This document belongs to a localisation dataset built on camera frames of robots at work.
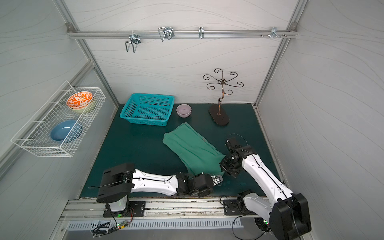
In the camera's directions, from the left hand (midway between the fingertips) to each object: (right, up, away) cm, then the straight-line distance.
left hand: (210, 182), depth 77 cm
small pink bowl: (-17, +40, +35) cm, 56 cm away
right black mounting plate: (+13, -10, -4) cm, 17 cm away
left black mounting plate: (-38, -12, -4) cm, 40 cm away
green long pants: (-5, +11, +14) cm, 18 cm away
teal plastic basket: (-46, +41, +42) cm, 75 cm away
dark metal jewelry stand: (+9, +39, +34) cm, 53 cm away
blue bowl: (-66, +28, -11) cm, 73 cm away
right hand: (+6, +6, +3) cm, 9 cm away
